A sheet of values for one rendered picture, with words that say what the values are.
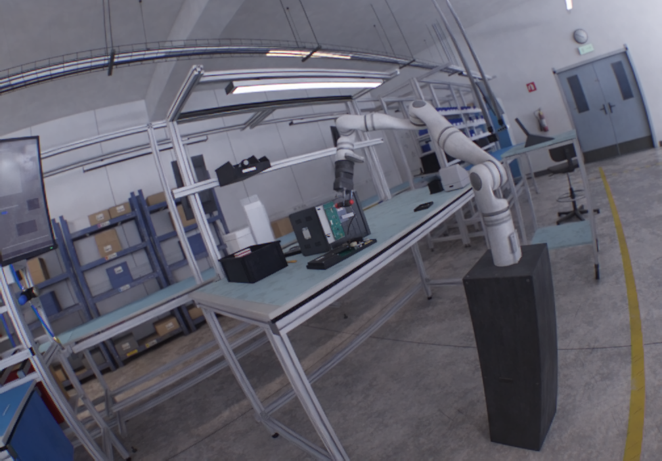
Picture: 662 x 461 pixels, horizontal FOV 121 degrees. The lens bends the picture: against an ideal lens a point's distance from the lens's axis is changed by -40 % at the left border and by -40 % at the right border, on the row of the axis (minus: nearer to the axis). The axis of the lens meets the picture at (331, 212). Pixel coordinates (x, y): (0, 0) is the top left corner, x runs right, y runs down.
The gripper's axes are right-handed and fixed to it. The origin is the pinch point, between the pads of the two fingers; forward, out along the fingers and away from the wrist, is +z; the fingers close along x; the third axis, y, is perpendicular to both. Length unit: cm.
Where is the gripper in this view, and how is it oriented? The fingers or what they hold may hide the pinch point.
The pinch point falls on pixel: (346, 205)
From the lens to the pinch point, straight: 118.5
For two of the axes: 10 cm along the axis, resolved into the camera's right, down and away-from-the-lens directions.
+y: -5.9, 1.5, 7.9
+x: -8.0, -1.7, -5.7
